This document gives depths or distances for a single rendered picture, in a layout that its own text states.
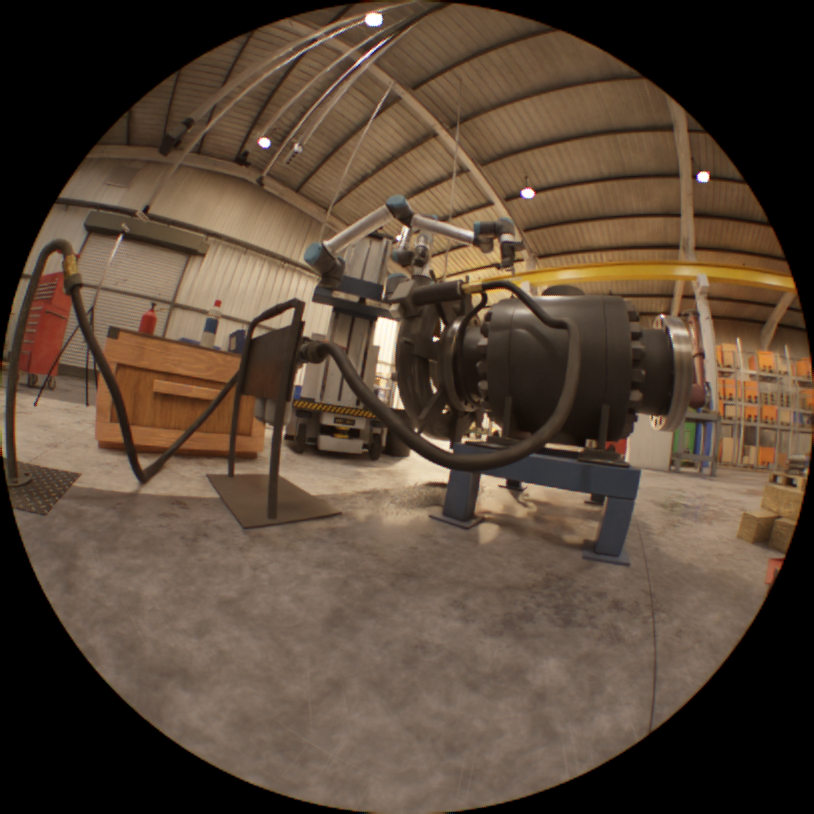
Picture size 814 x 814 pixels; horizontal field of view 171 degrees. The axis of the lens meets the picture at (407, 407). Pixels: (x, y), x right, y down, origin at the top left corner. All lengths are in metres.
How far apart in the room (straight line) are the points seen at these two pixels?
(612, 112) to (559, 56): 1.89
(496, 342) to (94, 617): 1.16
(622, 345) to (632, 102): 8.35
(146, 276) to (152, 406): 8.62
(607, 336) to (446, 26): 7.93
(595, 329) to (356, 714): 1.00
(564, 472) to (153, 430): 1.40
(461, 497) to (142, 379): 1.25
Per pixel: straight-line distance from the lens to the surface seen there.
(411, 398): 1.05
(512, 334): 0.96
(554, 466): 0.76
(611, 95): 8.77
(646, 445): 4.73
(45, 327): 3.81
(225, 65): 9.90
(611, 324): 0.95
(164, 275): 9.66
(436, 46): 8.30
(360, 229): 1.78
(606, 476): 0.76
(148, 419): 1.24
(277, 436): 0.66
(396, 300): 1.05
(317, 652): 0.39
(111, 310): 9.67
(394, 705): 0.35
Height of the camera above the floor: 0.30
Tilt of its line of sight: 2 degrees up
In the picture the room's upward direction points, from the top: 8 degrees clockwise
